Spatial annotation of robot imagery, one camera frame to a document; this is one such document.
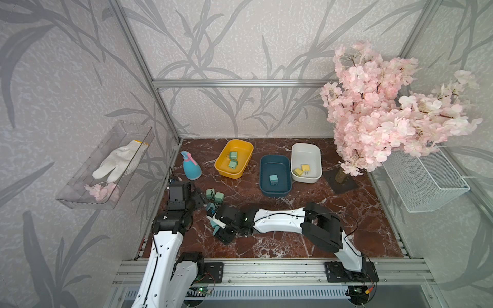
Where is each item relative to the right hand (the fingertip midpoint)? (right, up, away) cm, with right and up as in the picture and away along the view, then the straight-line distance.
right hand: (219, 230), depth 83 cm
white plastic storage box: (+44, +33, +25) cm, 61 cm away
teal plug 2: (-6, +9, +9) cm, 14 cm away
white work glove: (-32, +31, -14) cm, 46 cm away
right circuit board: (+55, -20, -11) cm, 59 cm away
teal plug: (+25, +20, +16) cm, 36 cm away
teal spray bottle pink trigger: (-18, +25, +16) cm, 34 cm away
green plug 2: (+3, +32, +26) cm, 42 cm away
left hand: (-9, +16, -5) cm, 19 cm away
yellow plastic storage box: (+9, +36, +29) cm, 47 cm away
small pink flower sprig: (-31, +21, -24) cm, 44 cm away
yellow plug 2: (+38, +24, +19) cm, 49 cm away
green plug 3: (-2, +12, +9) cm, 15 cm away
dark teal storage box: (+26, +28, +28) cm, 47 cm away
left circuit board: (-6, -18, -12) cm, 23 cm away
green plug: (+3, +28, +23) cm, 36 cm away
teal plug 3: (-2, +2, +1) cm, 3 cm away
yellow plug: (+43, +25, +22) cm, 55 cm away
